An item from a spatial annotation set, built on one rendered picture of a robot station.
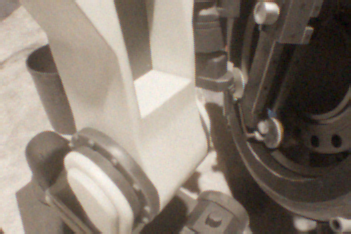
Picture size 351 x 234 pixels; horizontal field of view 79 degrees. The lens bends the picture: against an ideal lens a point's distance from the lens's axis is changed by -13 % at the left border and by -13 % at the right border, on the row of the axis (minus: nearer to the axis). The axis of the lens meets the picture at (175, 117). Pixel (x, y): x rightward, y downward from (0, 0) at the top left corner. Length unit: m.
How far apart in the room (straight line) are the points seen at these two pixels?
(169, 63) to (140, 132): 0.10
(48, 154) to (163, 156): 0.49
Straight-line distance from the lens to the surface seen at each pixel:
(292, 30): 0.51
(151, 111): 0.23
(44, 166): 0.71
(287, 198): 0.65
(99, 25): 0.18
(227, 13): 0.41
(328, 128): 0.68
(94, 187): 0.26
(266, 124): 0.75
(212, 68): 0.44
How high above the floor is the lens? 0.87
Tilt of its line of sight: 42 degrees down
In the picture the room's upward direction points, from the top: 7 degrees clockwise
